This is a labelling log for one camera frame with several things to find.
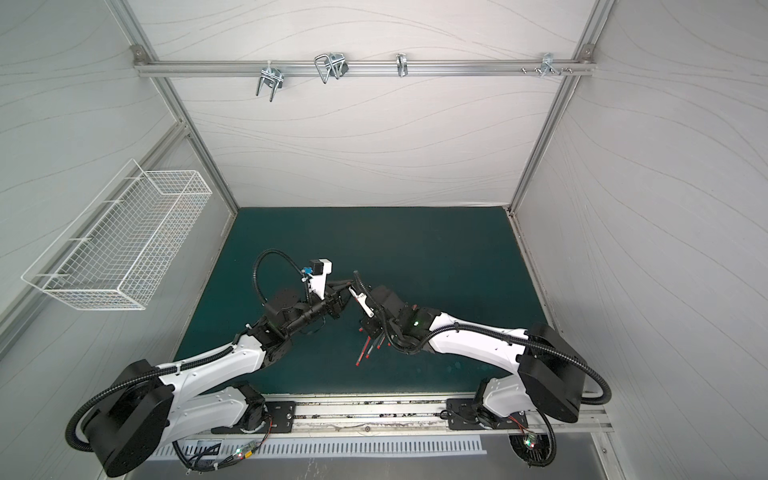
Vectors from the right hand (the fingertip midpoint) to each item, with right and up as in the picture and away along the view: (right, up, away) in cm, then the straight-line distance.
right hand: (364, 307), depth 80 cm
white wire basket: (-56, +16, -13) cm, 60 cm away
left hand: (-3, +7, -5) cm, 9 cm away
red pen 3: (+5, -12, +6) cm, 14 cm away
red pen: (0, -12, +6) cm, 13 cm away
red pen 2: (+1, -15, +3) cm, 15 cm away
